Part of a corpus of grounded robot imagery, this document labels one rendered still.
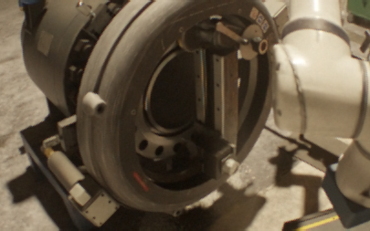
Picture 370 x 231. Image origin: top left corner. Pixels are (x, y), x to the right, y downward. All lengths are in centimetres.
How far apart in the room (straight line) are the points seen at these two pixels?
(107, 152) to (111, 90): 15
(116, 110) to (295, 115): 40
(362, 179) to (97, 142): 60
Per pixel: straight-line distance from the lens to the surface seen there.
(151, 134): 111
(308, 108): 59
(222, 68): 99
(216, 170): 108
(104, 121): 83
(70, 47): 113
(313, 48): 62
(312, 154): 188
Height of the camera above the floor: 116
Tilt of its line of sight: 33 degrees down
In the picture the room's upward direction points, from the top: 1 degrees counter-clockwise
